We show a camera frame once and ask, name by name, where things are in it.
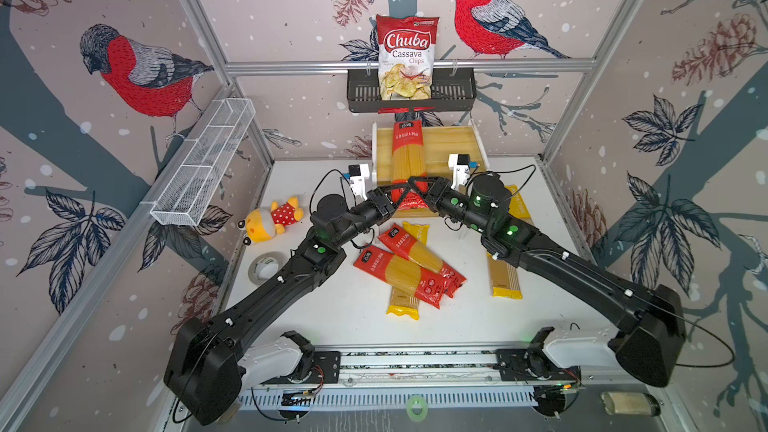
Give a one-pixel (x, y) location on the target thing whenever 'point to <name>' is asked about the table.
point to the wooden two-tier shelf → (438, 144)
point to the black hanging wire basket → (453, 90)
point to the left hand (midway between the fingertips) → (409, 190)
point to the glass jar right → (630, 403)
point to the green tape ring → (409, 408)
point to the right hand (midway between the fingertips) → (401, 189)
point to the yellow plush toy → (262, 224)
